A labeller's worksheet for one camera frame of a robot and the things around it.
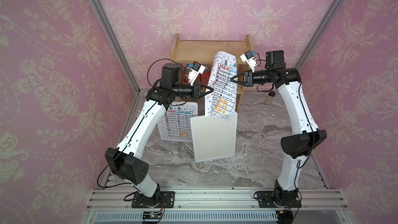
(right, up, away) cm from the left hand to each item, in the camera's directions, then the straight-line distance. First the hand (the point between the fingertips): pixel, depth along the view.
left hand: (212, 91), depth 66 cm
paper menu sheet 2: (+5, -3, +6) cm, 9 cm away
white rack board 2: (+2, -21, +10) cm, 24 cm away
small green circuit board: (-27, -57, +5) cm, 64 cm away
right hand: (+10, +6, +5) cm, 13 cm away
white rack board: (-19, -16, +19) cm, 31 cm away
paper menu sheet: (-19, -17, +19) cm, 32 cm away
